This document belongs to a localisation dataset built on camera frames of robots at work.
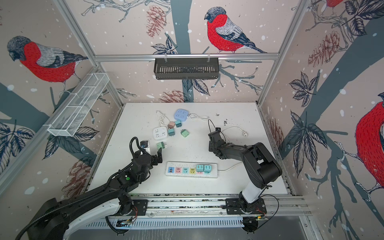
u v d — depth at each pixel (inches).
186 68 41.9
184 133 39.6
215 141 29.7
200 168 31.4
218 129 34.4
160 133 39.6
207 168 31.3
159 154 29.9
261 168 18.4
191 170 32.9
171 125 41.9
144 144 27.8
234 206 28.7
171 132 40.1
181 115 43.5
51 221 15.9
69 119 28.6
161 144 37.4
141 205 29.3
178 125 41.9
